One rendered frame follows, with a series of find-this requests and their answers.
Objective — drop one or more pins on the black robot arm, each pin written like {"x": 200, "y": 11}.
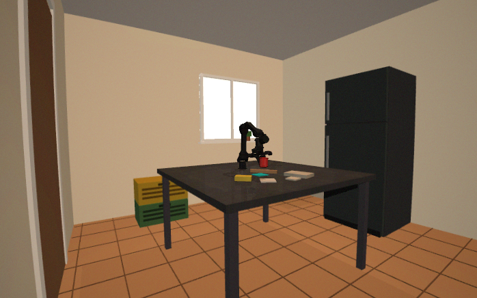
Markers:
{"x": 256, "y": 132}

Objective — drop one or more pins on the yellow rectangular block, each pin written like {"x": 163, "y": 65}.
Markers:
{"x": 243, "y": 178}

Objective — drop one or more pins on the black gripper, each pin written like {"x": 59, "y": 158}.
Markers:
{"x": 260, "y": 154}

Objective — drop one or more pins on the red cup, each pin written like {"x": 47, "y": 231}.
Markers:
{"x": 263, "y": 162}

